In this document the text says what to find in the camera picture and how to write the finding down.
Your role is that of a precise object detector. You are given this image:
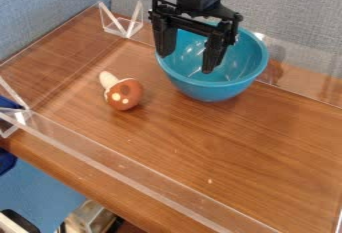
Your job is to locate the clear acrylic front barrier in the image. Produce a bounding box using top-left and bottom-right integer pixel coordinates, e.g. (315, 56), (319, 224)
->
(0, 77), (279, 233)

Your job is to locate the clear acrylic barrier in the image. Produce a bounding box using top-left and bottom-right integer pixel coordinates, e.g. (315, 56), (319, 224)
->
(0, 77), (279, 233)
(132, 26), (342, 109)

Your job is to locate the brown toy mushroom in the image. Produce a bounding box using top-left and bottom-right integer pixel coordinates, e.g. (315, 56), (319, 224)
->
(99, 71), (143, 111)

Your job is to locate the clear acrylic back barrier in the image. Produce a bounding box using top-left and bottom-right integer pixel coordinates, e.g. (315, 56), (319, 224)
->
(132, 26), (342, 109)

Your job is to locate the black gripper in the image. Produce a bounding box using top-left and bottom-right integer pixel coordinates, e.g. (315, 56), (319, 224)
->
(148, 0), (243, 74)

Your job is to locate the blue plastic bowl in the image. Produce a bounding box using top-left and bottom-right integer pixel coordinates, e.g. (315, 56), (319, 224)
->
(155, 28), (270, 102)

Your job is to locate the metal frame under table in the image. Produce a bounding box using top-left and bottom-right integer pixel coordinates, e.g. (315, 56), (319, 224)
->
(55, 200), (117, 233)

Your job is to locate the clear acrylic corner bracket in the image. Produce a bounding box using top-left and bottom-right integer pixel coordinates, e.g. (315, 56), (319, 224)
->
(99, 1), (144, 39)

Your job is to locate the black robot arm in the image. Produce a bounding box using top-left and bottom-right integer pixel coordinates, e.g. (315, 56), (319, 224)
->
(148, 0), (243, 74)

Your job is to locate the blue cloth object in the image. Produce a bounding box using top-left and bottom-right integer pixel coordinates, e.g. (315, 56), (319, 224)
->
(0, 95), (23, 176)

